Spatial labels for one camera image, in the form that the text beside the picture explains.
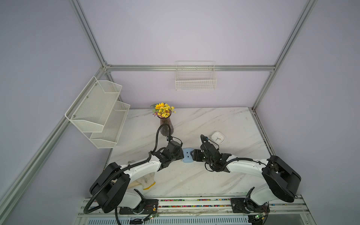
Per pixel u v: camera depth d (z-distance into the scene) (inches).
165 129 37.8
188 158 34.7
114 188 16.5
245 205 25.6
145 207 28.6
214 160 26.2
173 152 26.7
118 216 27.7
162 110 33.9
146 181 32.1
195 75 37.0
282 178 17.4
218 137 38.8
